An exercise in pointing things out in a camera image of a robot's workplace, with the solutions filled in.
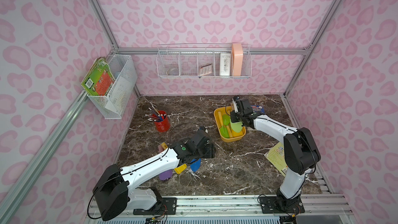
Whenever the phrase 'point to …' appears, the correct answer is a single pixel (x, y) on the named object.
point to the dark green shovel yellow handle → (224, 130)
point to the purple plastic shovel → (166, 174)
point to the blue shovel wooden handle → (195, 164)
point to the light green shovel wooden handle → (237, 126)
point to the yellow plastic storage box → (225, 110)
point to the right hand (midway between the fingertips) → (232, 112)
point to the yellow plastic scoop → (179, 168)
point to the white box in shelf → (225, 64)
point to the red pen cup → (162, 125)
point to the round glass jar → (173, 70)
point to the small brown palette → (205, 69)
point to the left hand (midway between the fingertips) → (213, 148)
